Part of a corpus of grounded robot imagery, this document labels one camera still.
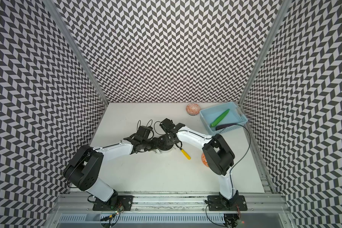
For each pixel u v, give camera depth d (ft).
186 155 2.99
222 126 3.00
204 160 2.83
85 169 1.48
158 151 2.92
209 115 3.33
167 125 2.37
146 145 2.52
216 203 2.42
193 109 3.68
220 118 3.44
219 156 1.63
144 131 2.37
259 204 2.47
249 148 3.16
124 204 2.37
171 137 2.18
